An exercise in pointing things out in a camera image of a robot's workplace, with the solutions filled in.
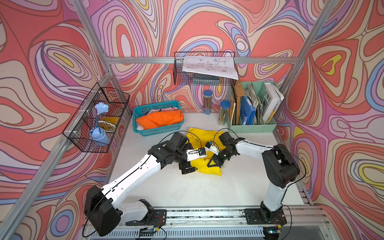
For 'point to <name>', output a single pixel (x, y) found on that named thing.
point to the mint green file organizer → (269, 127)
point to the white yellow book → (273, 98)
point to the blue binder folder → (247, 111)
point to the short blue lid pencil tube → (224, 119)
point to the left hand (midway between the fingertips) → (195, 157)
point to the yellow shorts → (198, 138)
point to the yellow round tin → (108, 124)
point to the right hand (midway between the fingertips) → (211, 167)
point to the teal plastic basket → (137, 112)
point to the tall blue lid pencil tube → (207, 102)
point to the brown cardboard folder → (238, 92)
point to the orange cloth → (158, 119)
